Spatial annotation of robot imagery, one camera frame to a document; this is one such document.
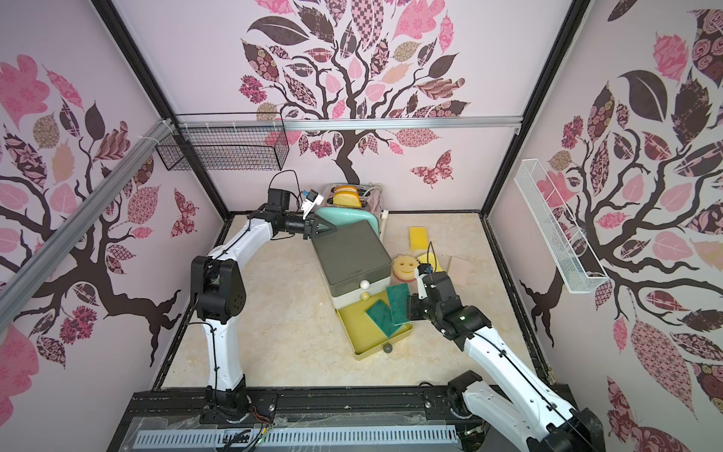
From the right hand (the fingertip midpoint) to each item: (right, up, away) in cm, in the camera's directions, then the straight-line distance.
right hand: (410, 304), depth 80 cm
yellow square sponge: (+8, +20, +31) cm, 37 cm away
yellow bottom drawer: (-14, -11, +7) cm, 19 cm away
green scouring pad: (-3, 0, 0) cm, 3 cm away
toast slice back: (-20, +38, +23) cm, 49 cm away
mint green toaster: (-11, +30, +21) cm, 38 cm away
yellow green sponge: (+11, +11, +27) cm, 31 cm away
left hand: (-24, +21, +9) cm, 34 cm away
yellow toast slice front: (-20, +33, +18) cm, 43 cm away
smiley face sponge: (+1, +9, +20) cm, 22 cm away
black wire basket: (-83, +68, +57) cm, 121 cm away
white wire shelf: (+43, +21, -1) cm, 48 cm away
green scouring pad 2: (-8, -5, +8) cm, 13 cm away
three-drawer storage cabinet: (-15, +11, -2) cm, 19 cm away
